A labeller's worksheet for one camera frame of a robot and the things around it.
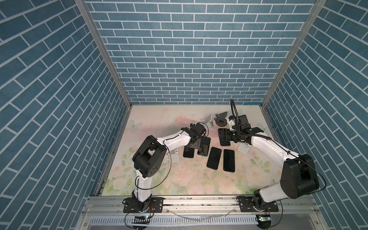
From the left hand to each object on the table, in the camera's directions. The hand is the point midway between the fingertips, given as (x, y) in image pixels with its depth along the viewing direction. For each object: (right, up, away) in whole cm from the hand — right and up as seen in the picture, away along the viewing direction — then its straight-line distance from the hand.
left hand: (190, 143), depth 95 cm
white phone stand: (+12, +15, +5) cm, 20 cm away
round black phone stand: (+23, +15, +13) cm, 30 cm away
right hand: (+20, +7, -5) cm, 22 cm away
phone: (+9, -2, +1) cm, 9 cm away
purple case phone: (+19, +8, -14) cm, 25 cm away
